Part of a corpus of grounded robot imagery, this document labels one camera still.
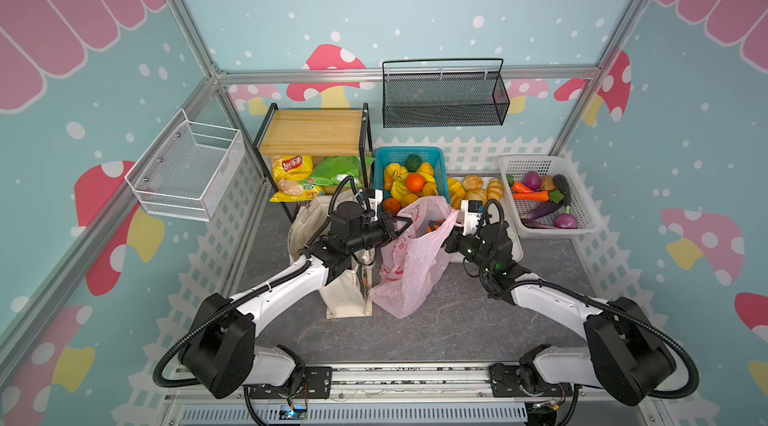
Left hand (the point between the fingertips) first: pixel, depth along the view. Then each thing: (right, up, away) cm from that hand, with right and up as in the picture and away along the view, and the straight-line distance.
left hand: (413, 227), depth 76 cm
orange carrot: (+43, +10, +34) cm, 55 cm away
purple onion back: (+47, +15, +35) cm, 60 cm away
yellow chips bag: (-38, +16, +15) cm, 44 cm away
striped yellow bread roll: (+19, +10, +36) cm, 42 cm away
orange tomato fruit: (+3, +14, +30) cm, 33 cm away
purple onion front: (+53, 0, +24) cm, 58 cm away
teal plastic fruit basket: (-9, +24, +38) cm, 46 cm away
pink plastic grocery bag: (0, -8, -7) cm, 11 cm away
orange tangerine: (-6, +6, +28) cm, 29 cm away
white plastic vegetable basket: (+58, +11, +29) cm, 66 cm away
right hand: (+6, +1, +6) cm, 8 cm away
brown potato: (+52, +14, +34) cm, 64 cm away
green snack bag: (-23, +16, +11) cm, 30 cm away
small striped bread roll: (+33, +11, +36) cm, 50 cm away
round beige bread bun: (+25, +14, +36) cm, 46 cm away
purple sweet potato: (+42, -1, +24) cm, 48 cm away
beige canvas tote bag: (-17, -18, +2) cm, 24 cm away
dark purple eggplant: (+48, +4, +30) cm, 57 cm away
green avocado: (+2, +22, +38) cm, 44 cm away
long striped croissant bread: (+26, +10, +33) cm, 43 cm away
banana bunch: (-5, +15, +31) cm, 35 cm away
